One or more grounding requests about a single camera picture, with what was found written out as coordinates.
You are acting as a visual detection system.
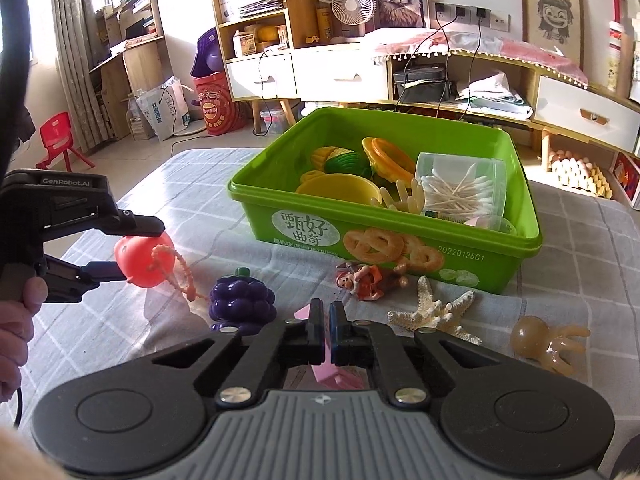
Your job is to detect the black power cable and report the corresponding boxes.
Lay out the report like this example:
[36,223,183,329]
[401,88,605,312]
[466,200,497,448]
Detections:
[395,10,451,111]
[460,15,486,118]

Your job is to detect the beige curtain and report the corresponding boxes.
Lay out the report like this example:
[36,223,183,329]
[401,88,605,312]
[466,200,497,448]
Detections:
[47,0,118,156]

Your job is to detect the green plastic box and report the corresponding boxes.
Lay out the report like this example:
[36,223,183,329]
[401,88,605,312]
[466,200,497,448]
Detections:
[227,106,544,295]

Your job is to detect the orange toy ring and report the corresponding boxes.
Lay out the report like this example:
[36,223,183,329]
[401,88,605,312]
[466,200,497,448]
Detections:
[362,136,418,183]

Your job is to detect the tan octopus toy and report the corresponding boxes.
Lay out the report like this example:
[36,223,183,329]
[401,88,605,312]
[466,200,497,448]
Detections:
[371,177,426,213]
[510,315,592,375]

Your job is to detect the purple plastic object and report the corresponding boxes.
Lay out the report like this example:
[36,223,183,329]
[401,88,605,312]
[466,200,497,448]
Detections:
[190,27,226,78]

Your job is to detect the stack of papers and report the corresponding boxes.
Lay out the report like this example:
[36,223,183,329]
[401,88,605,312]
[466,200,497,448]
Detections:
[237,0,287,20]

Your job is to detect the yellow box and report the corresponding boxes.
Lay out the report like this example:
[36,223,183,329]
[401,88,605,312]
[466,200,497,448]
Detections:
[316,6,335,43]

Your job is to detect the brown monkey figurine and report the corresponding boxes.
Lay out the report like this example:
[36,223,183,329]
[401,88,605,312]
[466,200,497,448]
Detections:
[335,260,408,302]

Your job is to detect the white red canister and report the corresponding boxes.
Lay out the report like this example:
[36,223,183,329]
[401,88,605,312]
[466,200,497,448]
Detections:
[606,20,626,93]

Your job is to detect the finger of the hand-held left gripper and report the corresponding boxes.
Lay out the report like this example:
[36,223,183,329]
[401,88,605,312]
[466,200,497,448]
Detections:
[112,210,167,237]
[42,255,128,304]

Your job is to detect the purple toy grapes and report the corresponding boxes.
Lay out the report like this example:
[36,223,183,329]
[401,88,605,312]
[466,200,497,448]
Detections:
[208,266,277,333]

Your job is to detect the white desk fan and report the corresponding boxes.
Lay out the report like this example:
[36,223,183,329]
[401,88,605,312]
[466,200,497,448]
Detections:
[331,0,377,38]

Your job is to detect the small cardboard box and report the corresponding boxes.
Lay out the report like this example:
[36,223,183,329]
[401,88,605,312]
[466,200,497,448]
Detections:
[232,30,258,58]

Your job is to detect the pink tasselled cloth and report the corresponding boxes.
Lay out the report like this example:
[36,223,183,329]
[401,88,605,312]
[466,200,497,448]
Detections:
[370,27,591,91]

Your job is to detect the wooden desk with shelf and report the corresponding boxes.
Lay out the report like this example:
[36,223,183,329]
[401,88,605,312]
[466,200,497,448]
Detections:
[87,0,166,146]

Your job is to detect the red plastic chair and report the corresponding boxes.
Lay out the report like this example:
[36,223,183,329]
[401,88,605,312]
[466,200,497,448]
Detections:
[35,111,96,171]

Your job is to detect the pile of papers and cloth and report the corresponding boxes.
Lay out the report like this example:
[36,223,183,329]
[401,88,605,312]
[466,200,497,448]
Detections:
[452,67,533,121]

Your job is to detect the egg tray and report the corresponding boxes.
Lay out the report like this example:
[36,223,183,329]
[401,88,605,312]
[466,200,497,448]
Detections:
[547,147,613,200]

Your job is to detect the clear storage bin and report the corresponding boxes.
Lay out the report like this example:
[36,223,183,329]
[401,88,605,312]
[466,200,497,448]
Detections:
[257,105,296,135]

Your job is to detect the person's left hand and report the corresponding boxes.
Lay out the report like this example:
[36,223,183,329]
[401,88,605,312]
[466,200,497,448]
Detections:
[0,276,49,403]

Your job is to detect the framed cartoon girl picture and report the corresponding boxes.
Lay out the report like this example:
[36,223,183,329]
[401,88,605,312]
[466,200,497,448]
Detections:
[519,0,586,73]

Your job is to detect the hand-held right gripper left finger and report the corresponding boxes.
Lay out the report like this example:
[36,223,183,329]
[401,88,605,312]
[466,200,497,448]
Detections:
[100,299,327,408]

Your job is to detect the red printed bag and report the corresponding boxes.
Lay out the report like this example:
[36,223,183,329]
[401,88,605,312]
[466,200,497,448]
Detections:
[192,71,247,136]

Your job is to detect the white red carton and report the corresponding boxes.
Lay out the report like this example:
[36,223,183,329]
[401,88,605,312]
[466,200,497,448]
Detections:
[612,152,640,211]

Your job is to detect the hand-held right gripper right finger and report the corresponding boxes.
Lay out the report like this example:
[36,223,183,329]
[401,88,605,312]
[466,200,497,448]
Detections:
[329,300,547,408]

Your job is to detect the beige starfish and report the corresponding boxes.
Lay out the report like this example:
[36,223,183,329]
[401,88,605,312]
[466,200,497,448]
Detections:
[387,275,483,345]

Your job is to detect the yellow toy bowl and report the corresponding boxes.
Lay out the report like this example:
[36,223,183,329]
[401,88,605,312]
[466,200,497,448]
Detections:
[295,170,385,207]

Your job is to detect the framed cat picture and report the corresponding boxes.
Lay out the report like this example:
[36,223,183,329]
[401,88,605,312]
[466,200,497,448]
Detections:
[369,0,430,30]

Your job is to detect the wooden white media cabinet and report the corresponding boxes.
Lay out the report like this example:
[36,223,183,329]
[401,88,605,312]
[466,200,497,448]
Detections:
[211,0,640,171]

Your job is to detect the pink block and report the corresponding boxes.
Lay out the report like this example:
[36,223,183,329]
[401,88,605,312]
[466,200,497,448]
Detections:
[294,305,368,390]

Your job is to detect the white printed bag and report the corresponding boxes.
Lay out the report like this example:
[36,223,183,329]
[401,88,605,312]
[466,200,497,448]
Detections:
[135,76,193,142]

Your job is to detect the clear cotton swab box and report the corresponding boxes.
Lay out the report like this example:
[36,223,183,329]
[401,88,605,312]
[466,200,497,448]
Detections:
[414,152,507,221]

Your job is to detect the black bag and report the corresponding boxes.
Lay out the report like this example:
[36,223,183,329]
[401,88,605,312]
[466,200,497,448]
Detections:
[392,64,453,103]

